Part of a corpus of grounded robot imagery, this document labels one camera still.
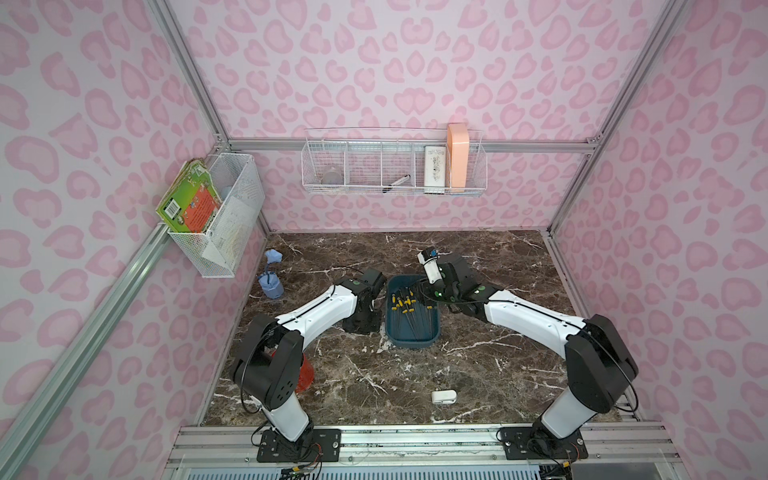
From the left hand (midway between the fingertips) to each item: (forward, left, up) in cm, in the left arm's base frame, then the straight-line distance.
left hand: (371, 326), depth 89 cm
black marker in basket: (+39, -8, +22) cm, 46 cm away
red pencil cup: (-13, +18, -4) cm, 22 cm away
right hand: (+8, -13, +9) cm, 18 cm away
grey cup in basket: (+40, +13, +23) cm, 48 cm away
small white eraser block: (-19, -20, -2) cm, 28 cm away
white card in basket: (+38, -19, +28) cm, 51 cm away
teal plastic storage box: (+3, -12, -4) cm, 13 cm away
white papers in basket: (+15, +38, +22) cm, 47 cm away
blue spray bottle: (+14, +33, +3) cm, 36 cm away
